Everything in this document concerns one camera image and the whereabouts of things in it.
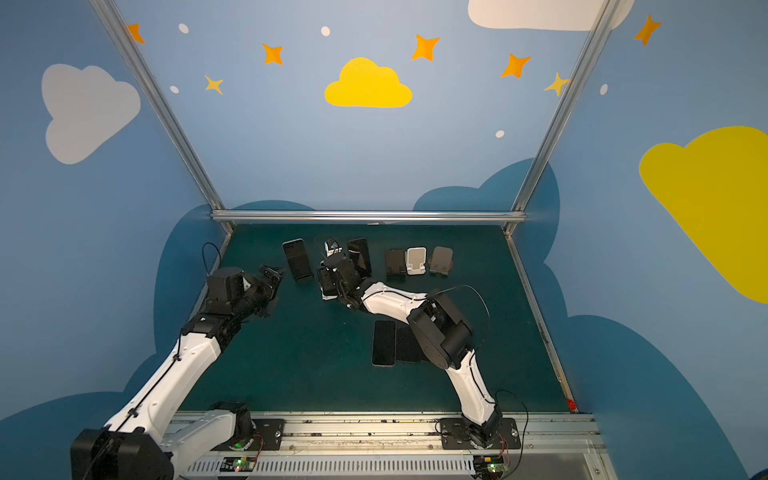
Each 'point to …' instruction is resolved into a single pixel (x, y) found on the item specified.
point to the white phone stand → (415, 261)
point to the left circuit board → (237, 464)
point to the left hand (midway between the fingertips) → (288, 279)
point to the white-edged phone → (327, 297)
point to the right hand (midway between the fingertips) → (330, 262)
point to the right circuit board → (490, 466)
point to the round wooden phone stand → (441, 260)
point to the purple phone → (384, 342)
